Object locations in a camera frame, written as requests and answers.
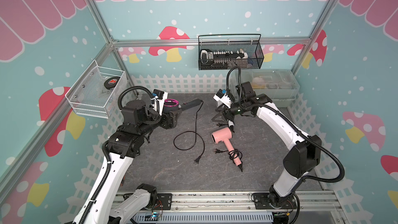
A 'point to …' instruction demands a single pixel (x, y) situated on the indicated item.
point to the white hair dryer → (231, 125)
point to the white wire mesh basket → (98, 92)
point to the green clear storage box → (280, 85)
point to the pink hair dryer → (225, 134)
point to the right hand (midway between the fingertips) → (215, 114)
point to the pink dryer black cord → (233, 154)
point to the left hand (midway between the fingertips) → (173, 111)
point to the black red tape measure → (110, 82)
